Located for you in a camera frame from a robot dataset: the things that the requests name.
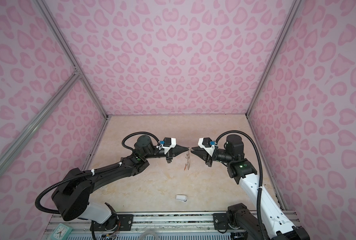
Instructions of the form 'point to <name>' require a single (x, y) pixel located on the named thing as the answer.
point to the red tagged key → (185, 167)
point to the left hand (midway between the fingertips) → (188, 147)
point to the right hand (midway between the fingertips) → (194, 149)
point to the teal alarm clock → (61, 232)
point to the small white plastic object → (181, 197)
